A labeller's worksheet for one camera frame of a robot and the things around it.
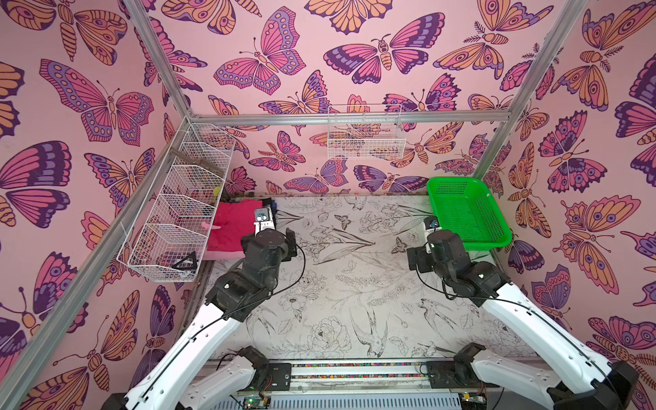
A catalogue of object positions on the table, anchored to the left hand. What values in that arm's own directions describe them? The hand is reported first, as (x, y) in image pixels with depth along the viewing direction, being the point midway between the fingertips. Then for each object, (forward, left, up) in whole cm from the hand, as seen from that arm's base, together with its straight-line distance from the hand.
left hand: (277, 229), depth 70 cm
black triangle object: (-4, +28, -12) cm, 31 cm away
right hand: (0, -41, -9) cm, 42 cm away
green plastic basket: (+37, -76, -31) cm, 90 cm away
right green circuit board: (-36, -54, -32) cm, 72 cm away
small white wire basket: (+43, -27, +3) cm, 51 cm away
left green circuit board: (-36, +7, -32) cm, 48 cm away
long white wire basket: (+2, +36, -9) cm, 37 cm away
